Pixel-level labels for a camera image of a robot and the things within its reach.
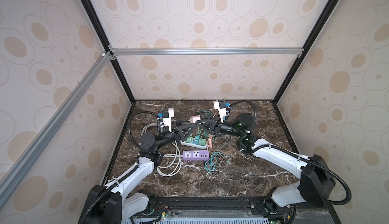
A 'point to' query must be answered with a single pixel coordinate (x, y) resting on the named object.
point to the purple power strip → (196, 155)
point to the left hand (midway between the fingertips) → (198, 128)
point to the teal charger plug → (196, 141)
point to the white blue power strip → (192, 144)
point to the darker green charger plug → (202, 142)
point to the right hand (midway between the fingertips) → (198, 124)
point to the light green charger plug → (189, 140)
